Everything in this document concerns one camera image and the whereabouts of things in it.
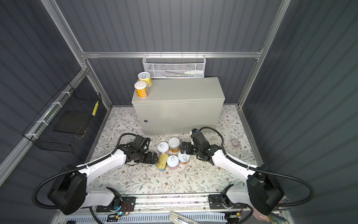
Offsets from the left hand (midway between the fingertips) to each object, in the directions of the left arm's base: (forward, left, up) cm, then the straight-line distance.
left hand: (151, 158), depth 86 cm
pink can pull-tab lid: (-4, -13, +1) cm, 14 cm away
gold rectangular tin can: (-2, -7, +1) cm, 7 cm away
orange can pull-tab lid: (-2, -20, +2) cm, 20 cm away
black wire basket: (+10, +43, +26) cm, 51 cm away
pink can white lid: (+6, -7, +2) cm, 10 cm away
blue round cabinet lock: (+20, +3, +13) cm, 24 cm away
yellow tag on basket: (+23, +32, +22) cm, 46 cm away
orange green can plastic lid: (+8, -14, +4) cm, 17 cm away
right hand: (+3, -22, +6) cm, 23 cm away
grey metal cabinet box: (+39, -18, +7) cm, 44 cm away
